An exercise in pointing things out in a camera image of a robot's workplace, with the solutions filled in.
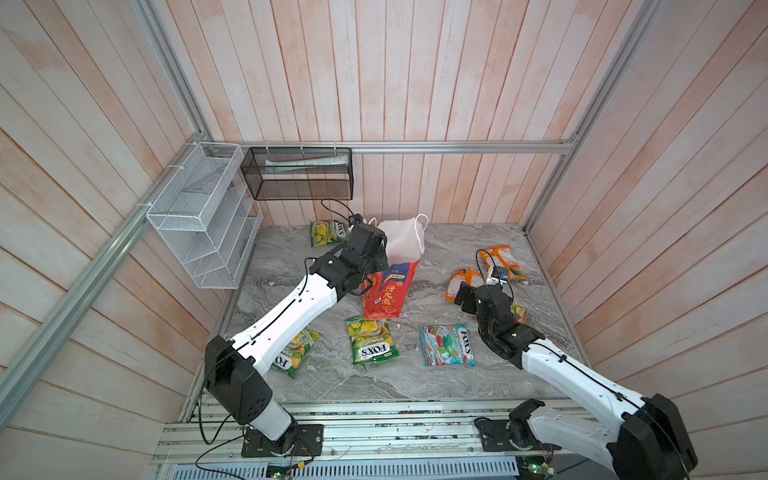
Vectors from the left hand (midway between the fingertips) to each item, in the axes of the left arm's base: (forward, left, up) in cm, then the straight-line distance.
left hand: (378, 258), depth 78 cm
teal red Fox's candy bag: (-15, -21, -23) cm, 34 cm away
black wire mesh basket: (+40, +28, -1) cm, 49 cm away
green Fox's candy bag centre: (-13, +2, -23) cm, 27 cm away
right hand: (-3, -28, -9) cm, 29 cm away
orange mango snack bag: (+21, -48, -24) cm, 57 cm away
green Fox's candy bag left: (-19, +25, -22) cm, 39 cm away
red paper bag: (-4, -2, -11) cm, 11 cm away
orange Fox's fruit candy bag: (+10, -33, -23) cm, 41 cm away
